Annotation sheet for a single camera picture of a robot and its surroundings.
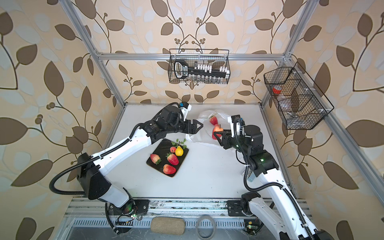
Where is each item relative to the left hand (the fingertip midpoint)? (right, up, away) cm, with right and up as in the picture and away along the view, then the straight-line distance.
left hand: (199, 123), depth 73 cm
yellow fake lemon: (-12, -17, +16) cm, 26 cm away
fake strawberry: (-25, -21, +13) cm, 36 cm away
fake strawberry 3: (+11, +1, +32) cm, 34 cm away
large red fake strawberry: (-15, -21, +13) cm, 30 cm away
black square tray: (-23, -18, +21) cm, 36 cm away
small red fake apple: (-16, -17, +18) cm, 29 cm away
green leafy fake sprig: (-13, -14, +23) cm, 29 cm away
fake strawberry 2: (+8, -2, -5) cm, 10 cm away
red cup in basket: (+47, +20, +14) cm, 53 cm away
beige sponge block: (-14, -46, -6) cm, 49 cm away
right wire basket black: (+55, +11, +7) cm, 57 cm away
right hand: (+9, -5, -3) cm, 11 cm away
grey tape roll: (+3, -49, -4) cm, 49 cm away
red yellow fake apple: (-17, -26, +9) cm, 32 cm away
